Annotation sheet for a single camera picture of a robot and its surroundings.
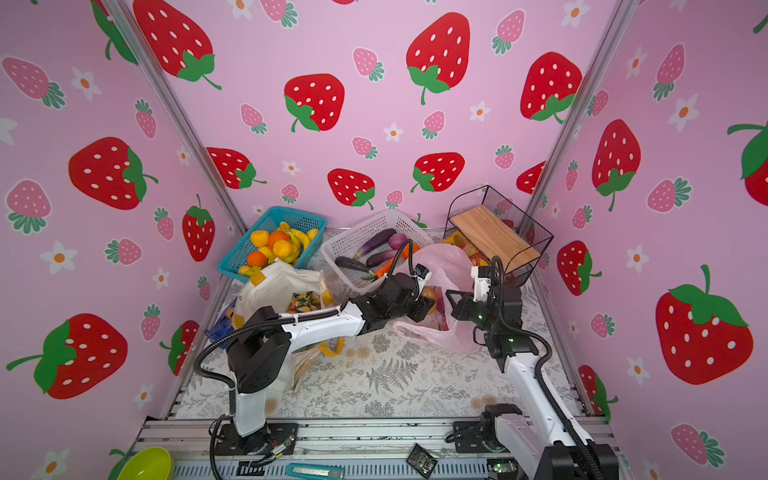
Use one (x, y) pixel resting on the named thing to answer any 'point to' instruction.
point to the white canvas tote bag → (271, 286)
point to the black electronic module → (421, 460)
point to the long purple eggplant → (375, 241)
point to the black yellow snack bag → (304, 302)
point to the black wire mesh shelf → (497, 228)
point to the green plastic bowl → (151, 463)
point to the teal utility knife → (315, 471)
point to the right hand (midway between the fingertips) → (446, 292)
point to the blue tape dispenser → (222, 327)
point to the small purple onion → (396, 240)
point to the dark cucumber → (349, 262)
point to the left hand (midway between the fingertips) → (431, 297)
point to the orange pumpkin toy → (405, 251)
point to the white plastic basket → (345, 244)
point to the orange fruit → (278, 235)
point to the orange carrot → (381, 271)
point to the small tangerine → (257, 259)
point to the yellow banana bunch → (305, 237)
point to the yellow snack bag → (459, 240)
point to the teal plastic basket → (298, 219)
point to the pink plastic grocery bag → (451, 271)
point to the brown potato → (428, 292)
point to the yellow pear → (283, 248)
